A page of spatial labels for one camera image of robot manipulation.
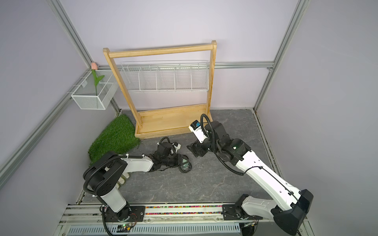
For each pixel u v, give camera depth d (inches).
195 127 23.2
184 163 33.7
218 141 19.8
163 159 29.2
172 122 44.9
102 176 18.3
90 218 29.1
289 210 14.8
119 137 40.0
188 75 40.3
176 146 34.1
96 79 35.6
